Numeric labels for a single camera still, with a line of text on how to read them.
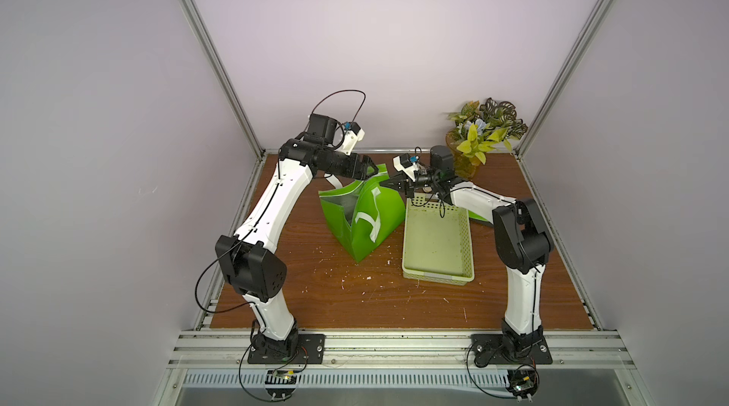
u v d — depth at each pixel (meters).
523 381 0.70
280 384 0.72
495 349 0.72
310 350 0.73
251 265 0.44
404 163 0.75
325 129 0.62
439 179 0.77
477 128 0.92
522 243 0.53
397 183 0.81
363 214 0.78
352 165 0.68
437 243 0.93
